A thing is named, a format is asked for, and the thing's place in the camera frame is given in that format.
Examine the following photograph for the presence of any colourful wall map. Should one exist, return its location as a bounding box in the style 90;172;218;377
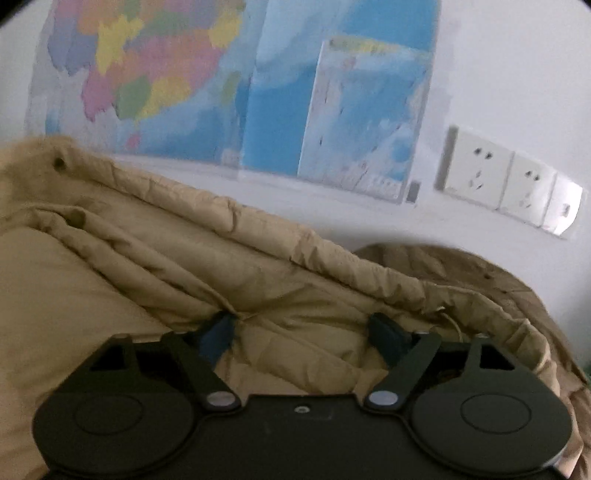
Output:
25;0;439;205

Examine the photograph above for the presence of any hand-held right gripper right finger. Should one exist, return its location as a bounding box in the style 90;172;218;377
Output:
364;312;517;411

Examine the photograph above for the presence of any shiny white wall plate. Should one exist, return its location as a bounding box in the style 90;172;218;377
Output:
539;173;585;239

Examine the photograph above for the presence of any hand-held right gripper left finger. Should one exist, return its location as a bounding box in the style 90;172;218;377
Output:
88;313;242;411

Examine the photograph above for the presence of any white wall socket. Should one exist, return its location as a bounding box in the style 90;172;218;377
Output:
498;151;560;228
435;126;516;209

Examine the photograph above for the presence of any tan puffer jacket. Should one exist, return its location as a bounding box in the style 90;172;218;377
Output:
0;136;591;480

